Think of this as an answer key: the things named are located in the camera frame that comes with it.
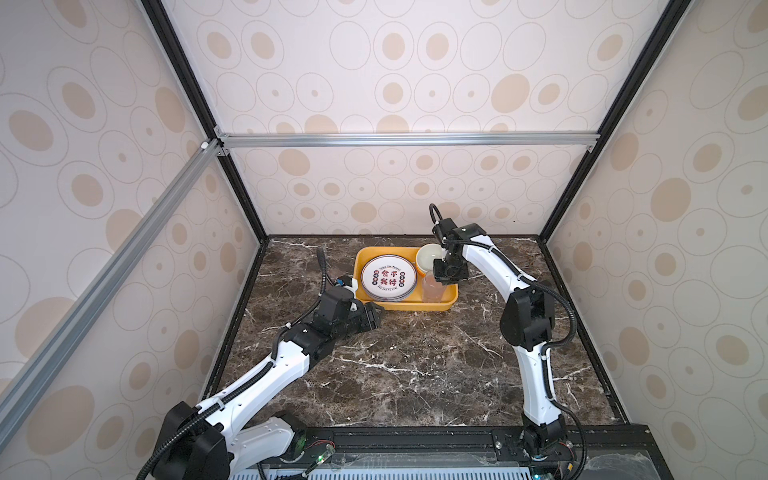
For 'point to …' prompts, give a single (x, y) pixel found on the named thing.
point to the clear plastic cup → (432, 290)
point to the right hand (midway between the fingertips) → (442, 280)
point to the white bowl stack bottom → (426, 255)
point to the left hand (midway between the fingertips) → (385, 308)
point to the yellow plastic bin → (414, 302)
